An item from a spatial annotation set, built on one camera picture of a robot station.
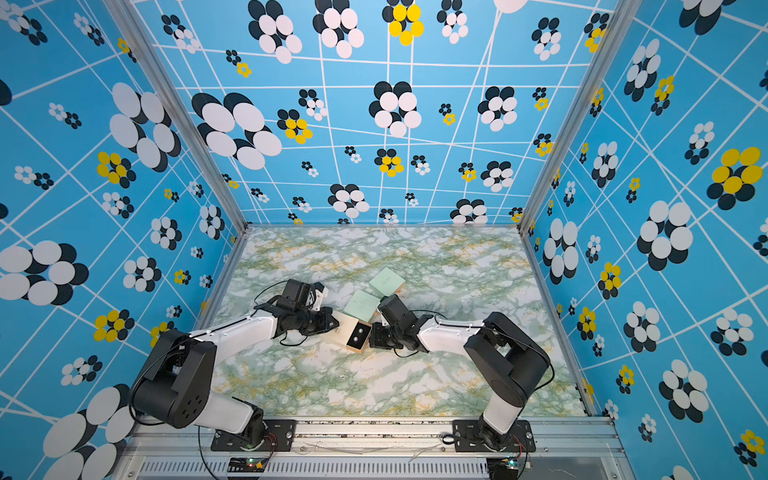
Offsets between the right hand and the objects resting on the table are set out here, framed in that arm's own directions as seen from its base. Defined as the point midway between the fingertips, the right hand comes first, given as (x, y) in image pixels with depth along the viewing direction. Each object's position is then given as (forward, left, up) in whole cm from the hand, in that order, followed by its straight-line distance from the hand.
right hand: (371, 339), depth 88 cm
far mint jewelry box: (+19, -4, +2) cm, 20 cm away
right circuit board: (-31, -34, -3) cm, 46 cm away
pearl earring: (+2, +3, +1) cm, 4 cm away
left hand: (+5, +9, +2) cm, 10 cm away
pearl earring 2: (0, +5, 0) cm, 5 cm away
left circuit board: (-31, +29, -4) cm, 42 cm away
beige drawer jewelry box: (+2, +6, +1) cm, 7 cm away
